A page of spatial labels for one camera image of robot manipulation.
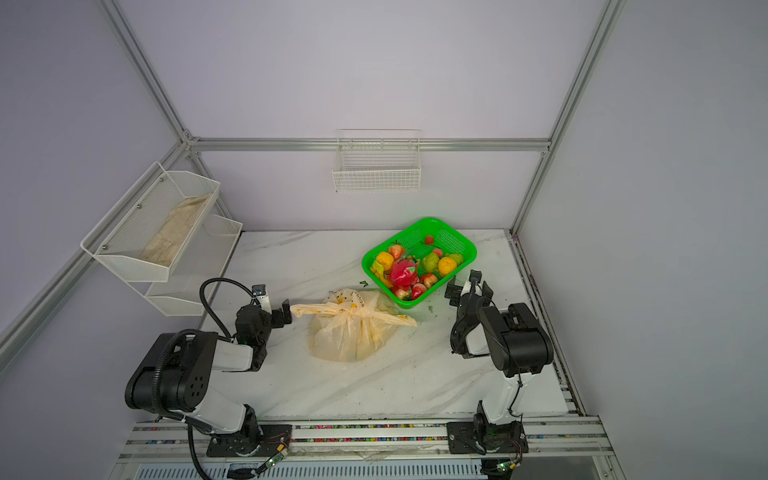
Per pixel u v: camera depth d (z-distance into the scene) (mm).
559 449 736
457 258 1044
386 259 981
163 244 764
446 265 1006
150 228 783
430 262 1035
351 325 802
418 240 1142
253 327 727
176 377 452
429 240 1154
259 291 815
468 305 716
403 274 927
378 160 1058
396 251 1016
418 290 957
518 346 491
